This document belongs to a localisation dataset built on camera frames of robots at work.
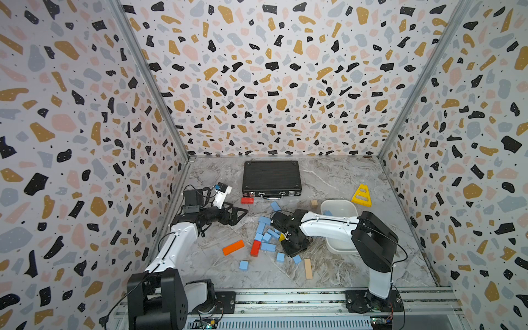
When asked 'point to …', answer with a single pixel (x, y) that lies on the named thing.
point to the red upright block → (255, 249)
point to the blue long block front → (297, 259)
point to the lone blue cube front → (243, 265)
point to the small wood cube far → (314, 203)
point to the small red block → (247, 201)
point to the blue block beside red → (267, 247)
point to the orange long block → (233, 247)
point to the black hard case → (271, 180)
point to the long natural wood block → (308, 269)
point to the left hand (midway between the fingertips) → (239, 208)
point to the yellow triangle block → (362, 196)
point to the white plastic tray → (339, 207)
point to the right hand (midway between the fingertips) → (291, 255)
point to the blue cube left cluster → (258, 236)
